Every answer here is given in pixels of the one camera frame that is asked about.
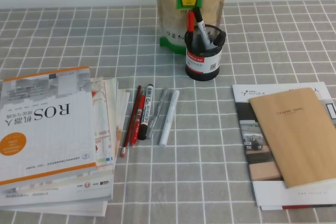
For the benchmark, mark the grey gel pen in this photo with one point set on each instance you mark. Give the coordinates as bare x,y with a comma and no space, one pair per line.
156,113

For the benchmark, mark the white marker pen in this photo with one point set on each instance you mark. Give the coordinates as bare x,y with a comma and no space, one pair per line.
169,118

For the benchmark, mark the black mesh pen holder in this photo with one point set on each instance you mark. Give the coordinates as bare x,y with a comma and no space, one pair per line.
203,64

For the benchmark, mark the black marker in holder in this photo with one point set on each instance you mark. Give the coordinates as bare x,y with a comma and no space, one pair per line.
202,27

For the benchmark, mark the red marker in holder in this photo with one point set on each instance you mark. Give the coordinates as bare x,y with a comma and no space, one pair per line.
190,22

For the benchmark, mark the red pencil with eraser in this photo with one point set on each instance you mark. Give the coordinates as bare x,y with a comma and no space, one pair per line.
129,128

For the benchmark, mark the black white marker on table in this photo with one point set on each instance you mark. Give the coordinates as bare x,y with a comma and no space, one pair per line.
146,112

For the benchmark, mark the red marker on table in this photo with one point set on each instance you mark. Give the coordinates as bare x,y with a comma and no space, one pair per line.
138,118

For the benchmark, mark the white ROS textbook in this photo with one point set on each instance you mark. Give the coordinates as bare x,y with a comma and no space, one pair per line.
47,129

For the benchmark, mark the book stack under textbook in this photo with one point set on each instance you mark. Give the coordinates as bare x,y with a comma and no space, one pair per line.
85,194

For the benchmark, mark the white AgileX brochure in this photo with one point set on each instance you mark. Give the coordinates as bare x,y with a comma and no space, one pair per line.
269,187

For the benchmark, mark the tan classic notebook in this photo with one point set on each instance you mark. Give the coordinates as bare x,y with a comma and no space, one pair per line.
299,133

